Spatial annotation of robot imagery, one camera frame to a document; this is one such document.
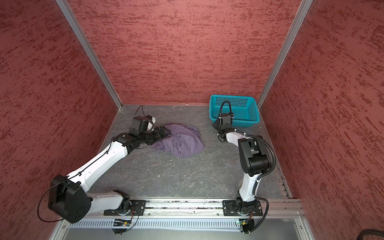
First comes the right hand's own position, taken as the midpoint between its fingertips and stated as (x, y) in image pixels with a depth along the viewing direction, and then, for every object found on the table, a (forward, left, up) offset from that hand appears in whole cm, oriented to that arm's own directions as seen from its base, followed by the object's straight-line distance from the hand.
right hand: (216, 123), depth 101 cm
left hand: (-17, +31, +12) cm, 37 cm away
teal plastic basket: (+19, -26, -6) cm, 33 cm away
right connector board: (-57, -10, -8) cm, 58 cm away
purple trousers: (-16, +21, +6) cm, 28 cm away
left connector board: (-55, +53, -8) cm, 77 cm away
